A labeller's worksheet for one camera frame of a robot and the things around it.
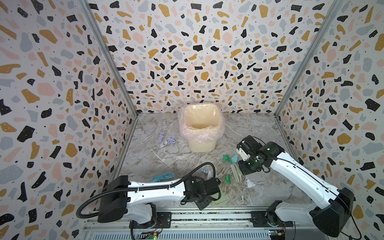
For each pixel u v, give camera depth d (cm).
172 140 103
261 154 52
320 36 80
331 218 38
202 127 80
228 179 86
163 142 103
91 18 72
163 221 73
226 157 96
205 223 73
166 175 88
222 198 81
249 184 86
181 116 86
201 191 56
